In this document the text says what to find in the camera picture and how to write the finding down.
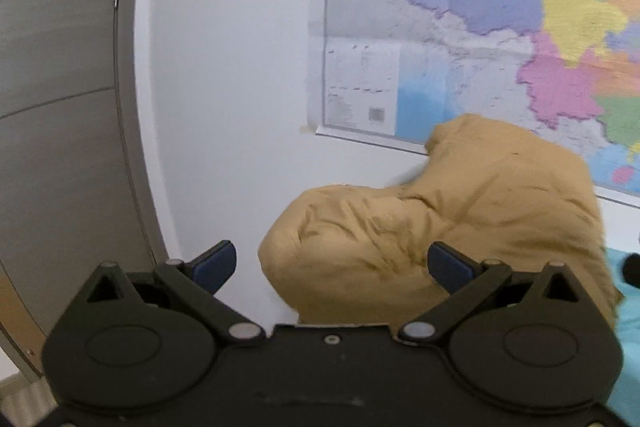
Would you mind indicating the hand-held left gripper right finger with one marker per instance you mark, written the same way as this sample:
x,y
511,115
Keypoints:
x,y
447,267

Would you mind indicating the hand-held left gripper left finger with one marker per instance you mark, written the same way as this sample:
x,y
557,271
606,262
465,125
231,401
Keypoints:
x,y
215,264

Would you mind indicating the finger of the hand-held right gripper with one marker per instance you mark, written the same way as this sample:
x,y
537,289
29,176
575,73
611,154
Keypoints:
x,y
632,268

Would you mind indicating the tan puffer jacket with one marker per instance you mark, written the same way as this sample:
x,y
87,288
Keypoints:
x,y
400,232

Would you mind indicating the teal and grey bed sheet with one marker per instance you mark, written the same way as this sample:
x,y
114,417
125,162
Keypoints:
x,y
631,322

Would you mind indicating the grey wooden wardrobe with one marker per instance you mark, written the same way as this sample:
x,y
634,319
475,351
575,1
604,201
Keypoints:
x,y
60,57

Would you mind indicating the colourful wall map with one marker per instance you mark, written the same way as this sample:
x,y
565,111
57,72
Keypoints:
x,y
450,7

